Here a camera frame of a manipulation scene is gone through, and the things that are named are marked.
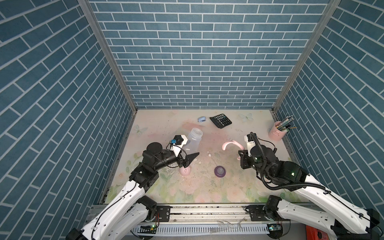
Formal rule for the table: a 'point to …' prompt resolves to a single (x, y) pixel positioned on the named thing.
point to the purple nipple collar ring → (219, 171)
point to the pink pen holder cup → (275, 134)
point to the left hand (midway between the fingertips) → (197, 149)
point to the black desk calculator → (221, 120)
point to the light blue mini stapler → (201, 119)
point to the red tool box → (312, 233)
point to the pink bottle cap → (185, 171)
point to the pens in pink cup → (284, 125)
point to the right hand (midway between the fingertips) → (240, 153)
